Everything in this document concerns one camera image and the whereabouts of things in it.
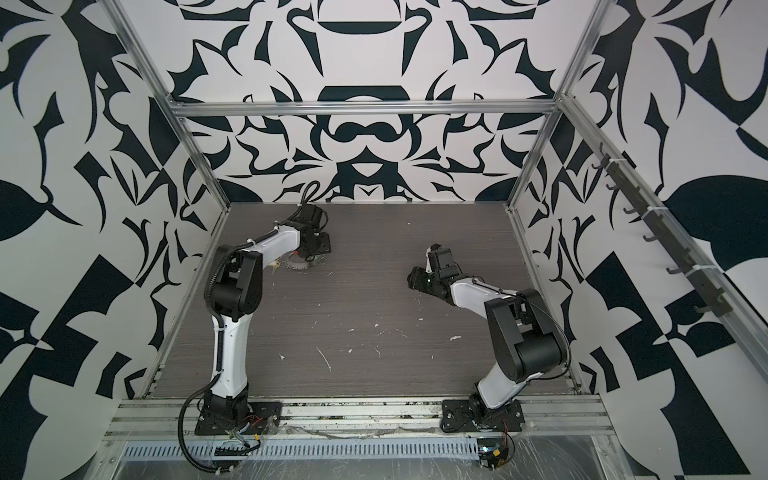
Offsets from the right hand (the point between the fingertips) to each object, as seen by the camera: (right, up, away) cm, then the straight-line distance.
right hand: (415, 276), depth 95 cm
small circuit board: (+16, -39, -24) cm, 49 cm away
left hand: (-31, +11, +10) cm, 34 cm away
